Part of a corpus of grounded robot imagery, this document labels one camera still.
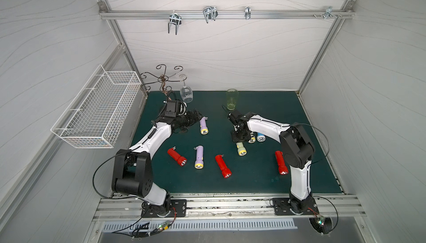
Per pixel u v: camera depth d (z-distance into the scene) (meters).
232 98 1.04
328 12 0.77
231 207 0.75
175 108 0.69
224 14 0.78
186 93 0.90
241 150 0.89
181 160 0.85
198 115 0.80
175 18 0.78
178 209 0.73
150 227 0.70
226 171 0.81
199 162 0.84
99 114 0.70
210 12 0.77
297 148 0.52
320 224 0.72
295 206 0.65
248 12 0.78
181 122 0.76
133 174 0.44
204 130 0.98
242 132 0.80
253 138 0.93
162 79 0.84
